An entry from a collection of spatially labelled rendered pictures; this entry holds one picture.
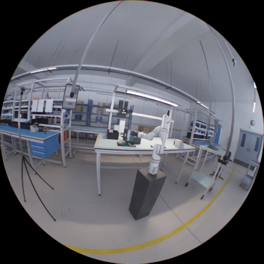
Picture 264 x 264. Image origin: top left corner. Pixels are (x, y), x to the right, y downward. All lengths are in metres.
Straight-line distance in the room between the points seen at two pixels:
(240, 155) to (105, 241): 7.13
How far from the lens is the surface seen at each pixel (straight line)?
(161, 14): 2.60
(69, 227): 1.54
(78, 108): 5.14
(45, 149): 1.86
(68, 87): 1.93
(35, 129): 2.29
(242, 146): 7.07
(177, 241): 1.61
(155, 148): 0.87
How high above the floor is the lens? 1.38
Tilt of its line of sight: 8 degrees down
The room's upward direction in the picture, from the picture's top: 8 degrees clockwise
